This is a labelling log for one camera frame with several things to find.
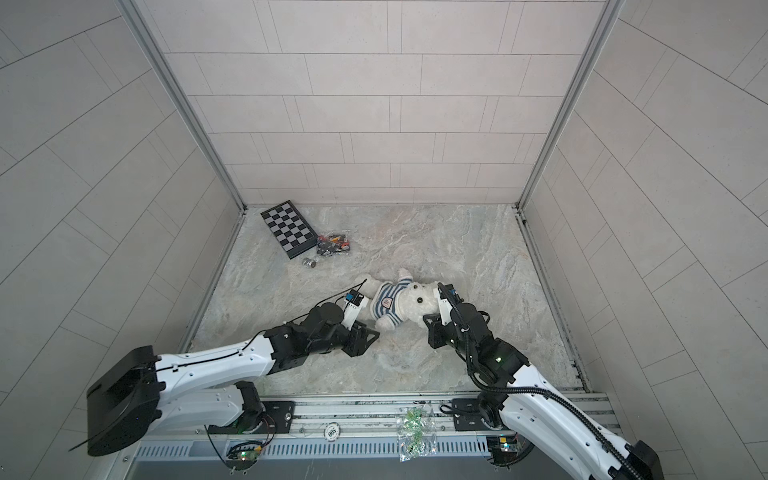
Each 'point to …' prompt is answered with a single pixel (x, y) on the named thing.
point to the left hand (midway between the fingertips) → (381, 334)
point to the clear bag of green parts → (416, 432)
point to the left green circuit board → (243, 455)
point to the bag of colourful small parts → (332, 244)
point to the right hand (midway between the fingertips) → (422, 322)
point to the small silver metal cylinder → (308, 261)
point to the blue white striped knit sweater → (383, 301)
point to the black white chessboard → (290, 228)
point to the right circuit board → (501, 448)
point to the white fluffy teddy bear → (412, 301)
